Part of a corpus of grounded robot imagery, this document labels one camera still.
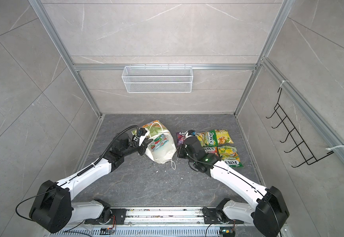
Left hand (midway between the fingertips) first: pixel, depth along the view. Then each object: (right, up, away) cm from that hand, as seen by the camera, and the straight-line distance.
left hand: (151, 135), depth 81 cm
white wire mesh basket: (+1, +38, +20) cm, 43 cm away
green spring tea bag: (+49, -14, +13) cm, 52 cm away
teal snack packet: (+2, -5, +17) cm, 18 cm away
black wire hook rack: (+69, -4, -17) cm, 71 cm away
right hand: (+15, -5, -1) cm, 16 cm away
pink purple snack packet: (+17, -2, +21) cm, 27 cm away
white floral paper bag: (+5, -10, +17) cm, 20 cm away
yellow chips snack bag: (+47, -2, +20) cm, 51 cm away
